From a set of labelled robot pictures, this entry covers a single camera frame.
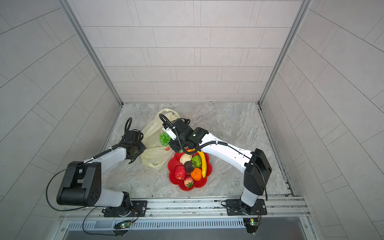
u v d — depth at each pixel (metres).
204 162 0.81
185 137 0.56
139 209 0.71
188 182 0.74
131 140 0.71
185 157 0.83
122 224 0.65
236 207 0.71
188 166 0.77
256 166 0.41
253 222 0.68
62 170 0.41
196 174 0.77
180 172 0.77
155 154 0.86
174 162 0.85
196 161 0.81
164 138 0.74
